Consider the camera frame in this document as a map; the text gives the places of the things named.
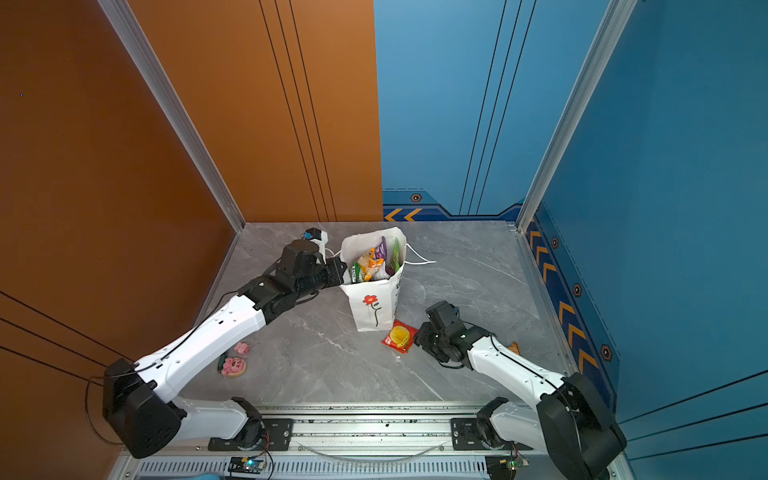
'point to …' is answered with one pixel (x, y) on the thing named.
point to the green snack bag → (396, 254)
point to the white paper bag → (373, 303)
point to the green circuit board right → (504, 467)
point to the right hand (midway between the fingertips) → (414, 341)
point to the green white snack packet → (356, 273)
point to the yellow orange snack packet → (368, 262)
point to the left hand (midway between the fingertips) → (350, 262)
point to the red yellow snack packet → (401, 336)
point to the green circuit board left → (246, 464)
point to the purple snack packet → (381, 249)
